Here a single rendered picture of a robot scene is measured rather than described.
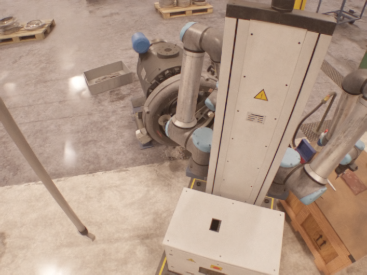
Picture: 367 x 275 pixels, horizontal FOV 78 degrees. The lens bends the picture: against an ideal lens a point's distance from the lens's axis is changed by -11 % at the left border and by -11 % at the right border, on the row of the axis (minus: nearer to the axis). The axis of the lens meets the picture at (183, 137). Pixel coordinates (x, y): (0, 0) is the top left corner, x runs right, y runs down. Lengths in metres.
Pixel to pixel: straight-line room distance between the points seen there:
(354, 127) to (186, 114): 0.87
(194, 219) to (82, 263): 1.20
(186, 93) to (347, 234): 1.43
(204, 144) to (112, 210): 1.24
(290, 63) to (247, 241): 0.83
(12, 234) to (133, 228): 1.11
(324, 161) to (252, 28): 0.78
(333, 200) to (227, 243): 1.06
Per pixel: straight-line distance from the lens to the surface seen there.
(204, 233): 1.28
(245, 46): 0.90
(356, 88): 1.37
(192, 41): 1.25
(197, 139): 1.42
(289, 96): 0.98
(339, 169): 1.99
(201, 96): 2.07
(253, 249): 1.29
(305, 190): 1.41
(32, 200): 2.72
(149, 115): 2.00
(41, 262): 2.39
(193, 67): 1.30
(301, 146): 2.26
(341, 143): 1.34
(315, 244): 2.25
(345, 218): 2.05
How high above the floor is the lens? 2.02
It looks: 46 degrees down
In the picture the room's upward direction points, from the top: straight up
